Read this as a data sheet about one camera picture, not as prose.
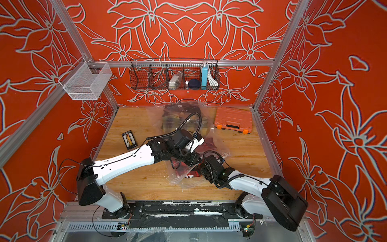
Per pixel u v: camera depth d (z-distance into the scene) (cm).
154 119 110
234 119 104
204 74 86
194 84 95
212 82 91
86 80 92
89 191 40
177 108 113
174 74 97
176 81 92
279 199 40
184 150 64
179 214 73
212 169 65
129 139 98
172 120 103
